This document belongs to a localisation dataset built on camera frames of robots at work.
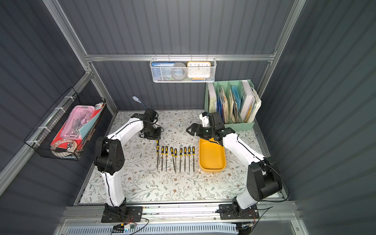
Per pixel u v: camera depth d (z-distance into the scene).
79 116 0.74
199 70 0.89
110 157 0.54
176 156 0.94
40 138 0.61
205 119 0.79
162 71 0.84
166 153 0.96
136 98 0.96
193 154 0.96
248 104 0.98
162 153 0.96
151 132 0.83
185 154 0.96
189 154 0.96
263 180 0.44
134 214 0.74
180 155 0.94
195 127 0.74
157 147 0.96
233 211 0.73
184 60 0.89
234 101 0.96
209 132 0.71
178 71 0.91
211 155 0.95
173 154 0.96
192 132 0.74
